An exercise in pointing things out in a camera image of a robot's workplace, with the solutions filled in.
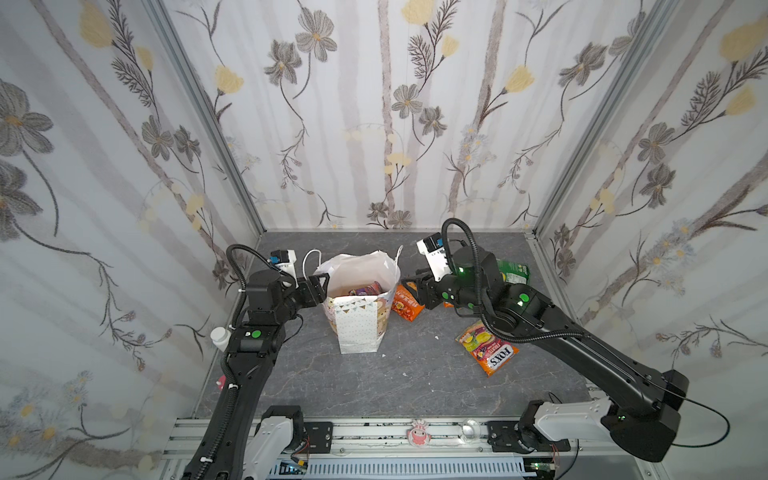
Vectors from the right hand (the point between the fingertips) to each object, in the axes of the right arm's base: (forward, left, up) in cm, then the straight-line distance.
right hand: (408, 271), depth 64 cm
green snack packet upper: (+24, -41, -32) cm, 58 cm away
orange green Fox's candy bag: (-7, -27, -31) cm, 42 cm away
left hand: (+5, +23, -9) cm, 25 cm away
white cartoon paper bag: (-1, +11, -10) cm, 15 cm away
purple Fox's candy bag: (+9, +8, -23) cm, 26 cm away
